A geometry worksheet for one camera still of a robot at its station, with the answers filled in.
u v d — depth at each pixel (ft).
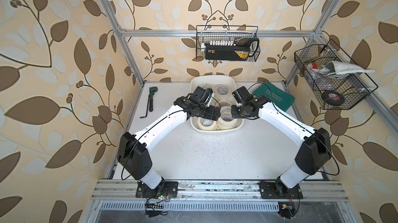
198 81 3.71
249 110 1.93
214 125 2.94
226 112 2.89
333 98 2.36
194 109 1.86
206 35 2.99
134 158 1.38
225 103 3.45
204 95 2.04
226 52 2.78
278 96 3.45
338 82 2.38
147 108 3.45
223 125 2.79
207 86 3.64
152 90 3.79
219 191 2.47
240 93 2.15
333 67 2.10
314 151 1.42
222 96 3.43
